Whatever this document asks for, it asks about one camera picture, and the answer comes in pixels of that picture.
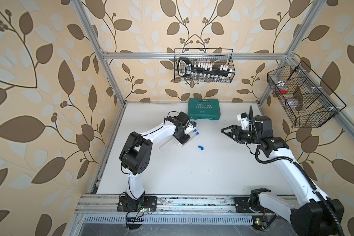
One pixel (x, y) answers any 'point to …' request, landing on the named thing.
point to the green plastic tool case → (204, 109)
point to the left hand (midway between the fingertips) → (183, 137)
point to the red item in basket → (282, 91)
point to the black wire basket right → (308, 101)
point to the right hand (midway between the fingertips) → (224, 132)
